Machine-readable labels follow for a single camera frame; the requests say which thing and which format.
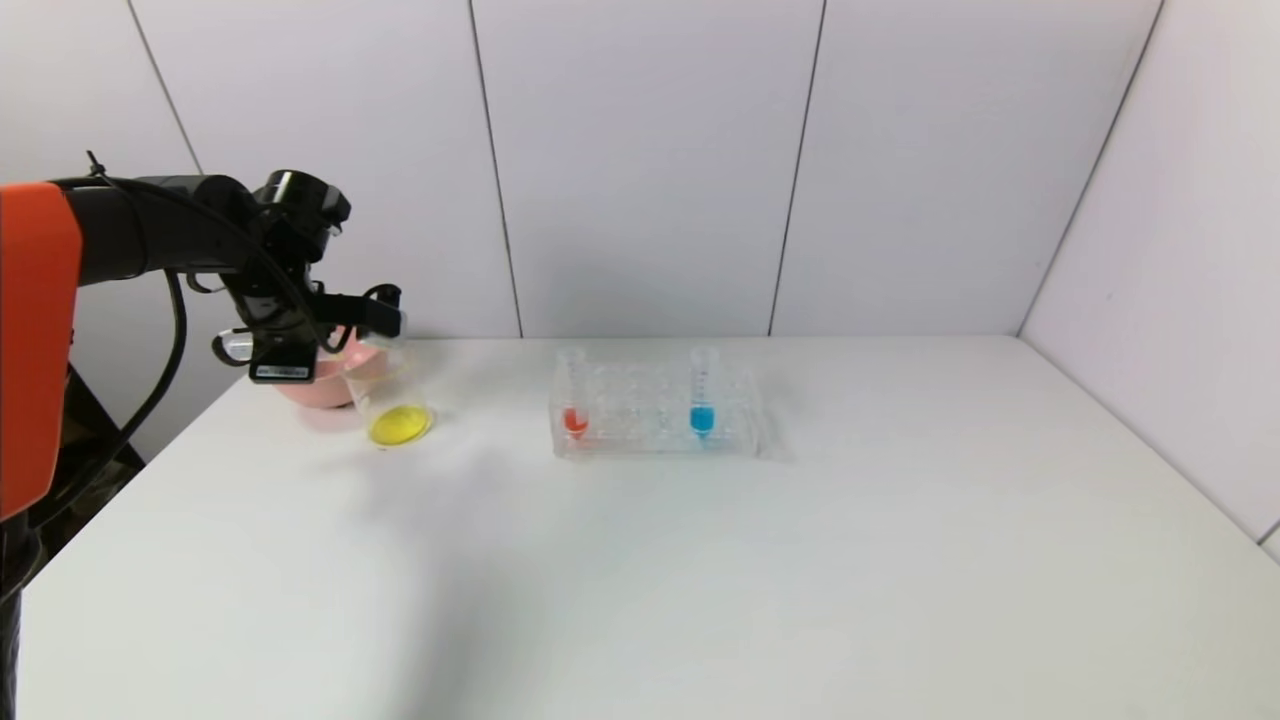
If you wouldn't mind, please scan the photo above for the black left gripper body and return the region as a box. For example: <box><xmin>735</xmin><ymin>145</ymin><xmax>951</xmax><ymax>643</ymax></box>
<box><xmin>236</xmin><ymin>292</ymin><xmax>319</xmax><ymax>385</ymax></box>

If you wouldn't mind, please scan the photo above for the test tube with yellow pigment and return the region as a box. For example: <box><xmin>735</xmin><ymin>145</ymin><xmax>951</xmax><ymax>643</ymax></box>
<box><xmin>220</xmin><ymin>328</ymin><xmax>406</xmax><ymax>369</ymax></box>

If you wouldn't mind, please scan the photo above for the clear glass beaker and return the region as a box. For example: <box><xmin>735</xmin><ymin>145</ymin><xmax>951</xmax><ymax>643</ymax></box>
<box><xmin>343</xmin><ymin>340</ymin><xmax>439</xmax><ymax>452</ymax></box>

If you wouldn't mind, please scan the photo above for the test tube with red pigment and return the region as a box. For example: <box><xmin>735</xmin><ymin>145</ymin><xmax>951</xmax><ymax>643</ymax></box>
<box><xmin>560</xmin><ymin>347</ymin><xmax>592</xmax><ymax>442</ymax></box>

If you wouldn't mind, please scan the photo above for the clear acrylic test tube rack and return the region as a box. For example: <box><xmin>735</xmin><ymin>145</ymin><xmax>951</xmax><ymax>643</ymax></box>
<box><xmin>549</xmin><ymin>360</ymin><xmax>764</xmax><ymax>460</ymax></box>

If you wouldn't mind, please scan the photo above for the test tube with blue pigment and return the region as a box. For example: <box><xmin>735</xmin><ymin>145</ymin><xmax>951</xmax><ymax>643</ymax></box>
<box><xmin>688</xmin><ymin>347</ymin><xmax>718</xmax><ymax>442</ymax></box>

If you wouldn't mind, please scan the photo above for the pink bowl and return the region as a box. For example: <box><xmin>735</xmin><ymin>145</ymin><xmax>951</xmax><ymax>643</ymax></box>
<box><xmin>275</xmin><ymin>338</ymin><xmax>393</xmax><ymax>411</ymax></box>

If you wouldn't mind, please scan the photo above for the black chair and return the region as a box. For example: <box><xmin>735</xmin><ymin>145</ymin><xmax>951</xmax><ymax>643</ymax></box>
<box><xmin>30</xmin><ymin>365</ymin><xmax>147</xmax><ymax>563</ymax></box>

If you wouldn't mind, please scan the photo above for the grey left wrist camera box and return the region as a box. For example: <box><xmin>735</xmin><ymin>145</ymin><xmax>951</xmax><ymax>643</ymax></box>
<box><xmin>364</xmin><ymin>298</ymin><xmax>407</xmax><ymax>341</ymax></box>

